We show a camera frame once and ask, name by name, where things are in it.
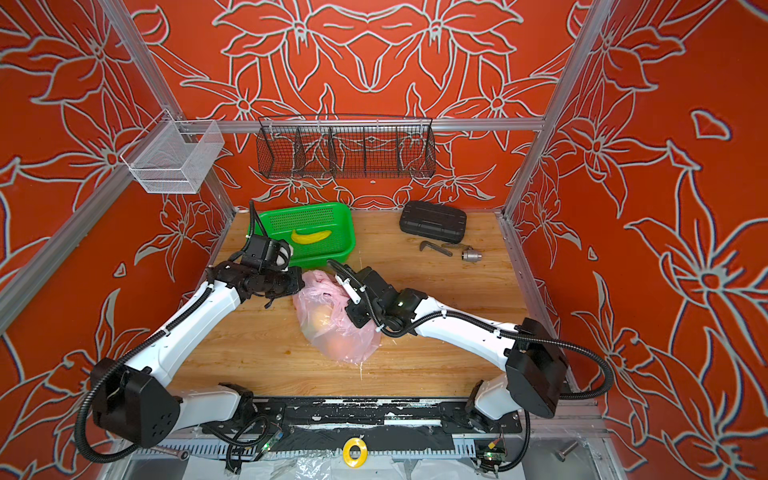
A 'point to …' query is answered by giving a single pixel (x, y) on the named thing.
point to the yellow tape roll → (363, 456)
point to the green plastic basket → (315, 233)
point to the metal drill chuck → (471, 255)
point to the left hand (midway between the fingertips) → (304, 280)
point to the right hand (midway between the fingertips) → (345, 301)
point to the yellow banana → (310, 239)
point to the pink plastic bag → (322, 316)
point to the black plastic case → (433, 221)
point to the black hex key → (435, 248)
